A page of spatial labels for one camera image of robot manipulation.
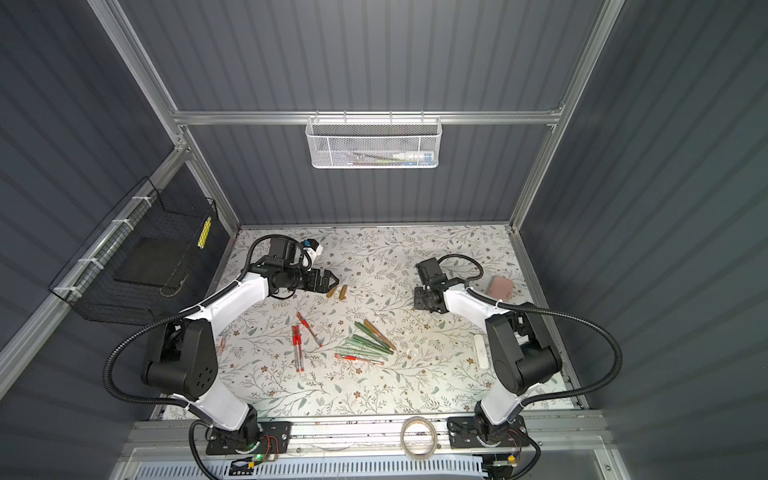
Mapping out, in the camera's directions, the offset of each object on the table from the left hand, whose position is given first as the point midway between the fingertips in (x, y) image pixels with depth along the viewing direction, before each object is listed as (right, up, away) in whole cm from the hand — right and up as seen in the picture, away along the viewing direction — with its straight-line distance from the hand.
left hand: (328, 280), depth 90 cm
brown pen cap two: (+3, -3, -7) cm, 8 cm away
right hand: (+31, -6, +4) cm, 32 cm away
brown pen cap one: (+3, -5, +12) cm, 13 cm away
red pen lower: (+9, -23, -3) cm, 25 cm away
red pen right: (-8, -20, -1) cm, 22 cm away
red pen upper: (-9, -14, +4) cm, 17 cm away
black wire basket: (-42, +7, -13) cm, 45 cm away
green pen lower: (+9, -22, -3) cm, 24 cm away
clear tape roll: (+30, -41, -15) cm, 53 cm away
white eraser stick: (+45, -20, -5) cm, 49 cm away
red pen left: (-10, -19, 0) cm, 21 cm away
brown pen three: (+13, -15, +2) cm, 20 cm away
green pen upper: (+14, -18, +1) cm, 22 cm away
